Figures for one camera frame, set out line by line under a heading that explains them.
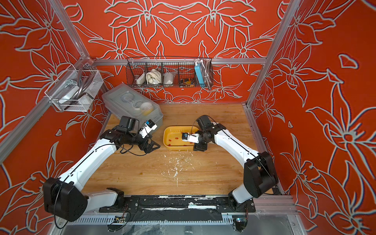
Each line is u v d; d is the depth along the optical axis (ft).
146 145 2.24
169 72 3.11
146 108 3.09
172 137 3.21
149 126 2.25
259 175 1.40
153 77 2.88
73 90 2.30
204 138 2.29
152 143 2.25
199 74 2.79
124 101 3.15
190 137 2.39
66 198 1.26
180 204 2.44
